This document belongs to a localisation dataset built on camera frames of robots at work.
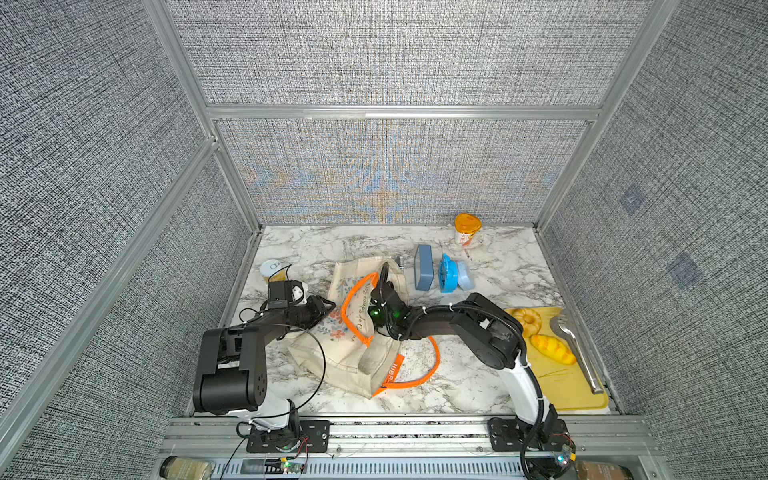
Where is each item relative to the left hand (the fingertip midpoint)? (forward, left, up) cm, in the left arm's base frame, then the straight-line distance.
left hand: (337, 306), depth 92 cm
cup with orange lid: (+28, -45, +5) cm, 53 cm away
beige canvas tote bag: (-16, -3, +7) cm, 18 cm away
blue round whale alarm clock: (+6, -35, +6) cm, 36 cm away
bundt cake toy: (-7, -58, -1) cm, 59 cm away
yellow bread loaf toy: (-15, -63, -2) cm, 64 cm away
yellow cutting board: (-25, -65, -7) cm, 70 cm away
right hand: (-2, 0, +1) cm, 3 cm away
